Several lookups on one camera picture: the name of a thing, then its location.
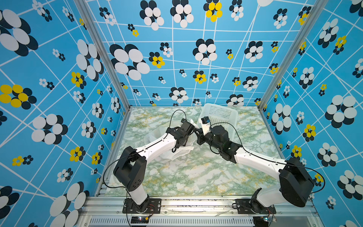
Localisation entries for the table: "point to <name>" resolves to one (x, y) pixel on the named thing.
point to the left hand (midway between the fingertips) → (176, 135)
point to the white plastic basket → (219, 115)
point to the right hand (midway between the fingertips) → (194, 129)
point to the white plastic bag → (169, 152)
